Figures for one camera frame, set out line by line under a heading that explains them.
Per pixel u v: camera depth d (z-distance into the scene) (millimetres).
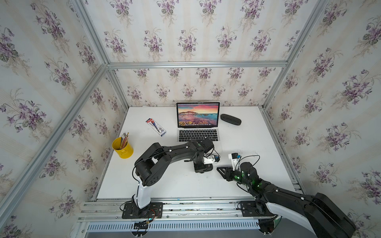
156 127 1065
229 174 732
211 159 784
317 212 423
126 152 863
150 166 495
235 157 765
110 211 746
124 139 834
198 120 1041
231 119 1075
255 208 661
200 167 780
